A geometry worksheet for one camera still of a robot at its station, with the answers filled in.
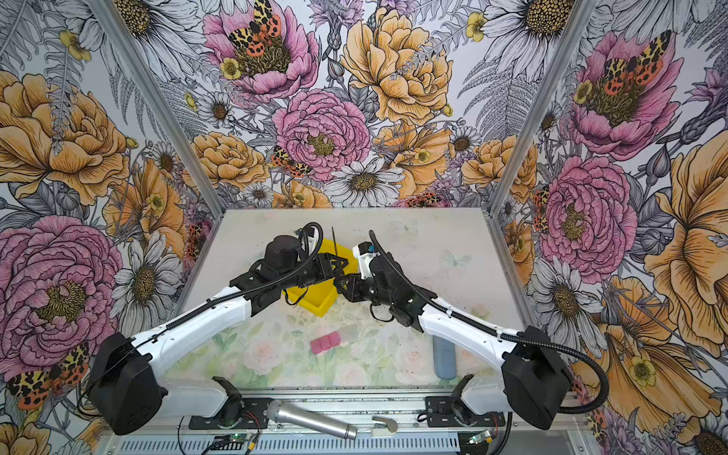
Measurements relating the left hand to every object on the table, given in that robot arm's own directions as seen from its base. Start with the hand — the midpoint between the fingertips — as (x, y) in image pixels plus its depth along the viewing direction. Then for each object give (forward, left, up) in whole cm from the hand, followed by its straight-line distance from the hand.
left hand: (344, 271), depth 78 cm
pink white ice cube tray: (-12, +7, -20) cm, 24 cm away
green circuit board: (-34, +26, -21) cm, 48 cm away
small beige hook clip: (-33, -12, -20) cm, 40 cm away
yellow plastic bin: (-1, +8, -12) cm, 14 cm away
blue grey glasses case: (-17, -28, -19) cm, 38 cm away
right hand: (-4, +2, -2) cm, 5 cm away
